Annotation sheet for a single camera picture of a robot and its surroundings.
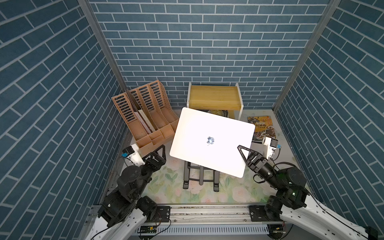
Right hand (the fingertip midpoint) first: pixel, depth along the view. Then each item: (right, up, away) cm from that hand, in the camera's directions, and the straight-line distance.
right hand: (242, 150), depth 55 cm
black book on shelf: (-2, +17, +41) cm, 44 cm away
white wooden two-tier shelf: (-1, +22, +26) cm, 35 cm away
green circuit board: (-41, -42, +17) cm, 61 cm away
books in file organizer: (-49, +9, +34) cm, 60 cm away
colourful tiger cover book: (+31, +6, +53) cm, 62 cm away
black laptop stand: (-23, -15, +29) cm, 40 cm away
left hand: (-31, -2, +9) cm, 32 cm away
